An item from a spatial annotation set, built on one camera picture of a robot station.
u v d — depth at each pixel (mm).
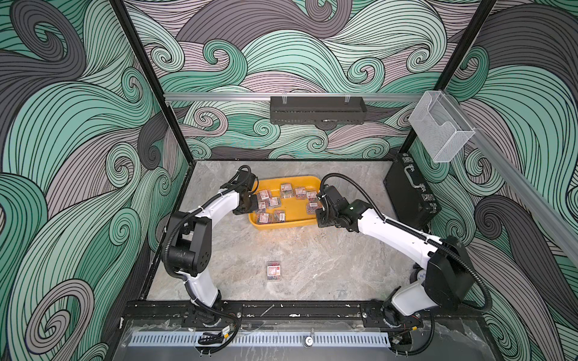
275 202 1005
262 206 986
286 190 1014
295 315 744
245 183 688
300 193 1033
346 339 697
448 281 415
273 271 806
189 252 473
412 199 829
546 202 554
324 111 950
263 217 950
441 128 778
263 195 1035
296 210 999
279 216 950
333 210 631
